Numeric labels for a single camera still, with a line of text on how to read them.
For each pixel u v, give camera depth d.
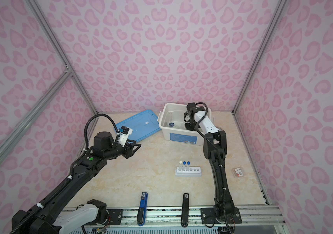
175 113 1.05
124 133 0.66
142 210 0.74
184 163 0.75
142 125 1.13
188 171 0.84
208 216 0.73
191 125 0.91
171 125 1.10
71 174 0.50
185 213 0.73
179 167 0.84
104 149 0.59
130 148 0.67
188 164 0.75
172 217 0.75
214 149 0.60
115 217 0.73
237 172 0.86
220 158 0.62
